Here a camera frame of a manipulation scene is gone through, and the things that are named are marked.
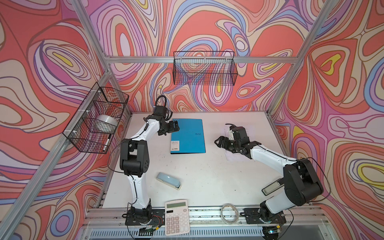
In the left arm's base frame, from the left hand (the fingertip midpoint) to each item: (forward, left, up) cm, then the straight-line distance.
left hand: (174, 128), depth 98 cm
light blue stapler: (-33, +1, -6) cm, 33 cm away
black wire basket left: (-16, +39, +18) cm, 46 cm away
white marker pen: (-22, +30, +15) cm, 40 cm away
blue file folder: (-2, -10, -9) cm, 14 cm away
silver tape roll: (-13, +31, +21) cm, 39 cm away
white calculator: (-50, -4, -8) cm, 51 cm away
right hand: (-13, -29, -1) cm, 32 cm away
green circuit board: (-55, +11, -12) cm, 58 cm away
